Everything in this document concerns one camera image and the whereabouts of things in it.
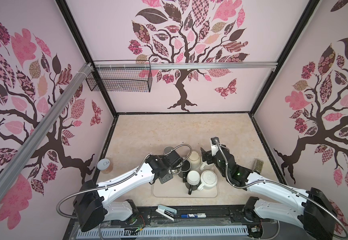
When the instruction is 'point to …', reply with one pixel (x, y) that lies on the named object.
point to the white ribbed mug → (208, 179)
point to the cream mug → (195, 160)
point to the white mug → (204, 166)
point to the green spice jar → (258, 165)
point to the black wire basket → (122, 76)
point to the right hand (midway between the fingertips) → (208, 144)
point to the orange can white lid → (104, 165)
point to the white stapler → (168, 212)
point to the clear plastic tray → (176, 187)
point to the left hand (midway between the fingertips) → (162, 172)
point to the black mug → (185, 169)
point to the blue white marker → (194, 215)
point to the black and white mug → (193, 181)
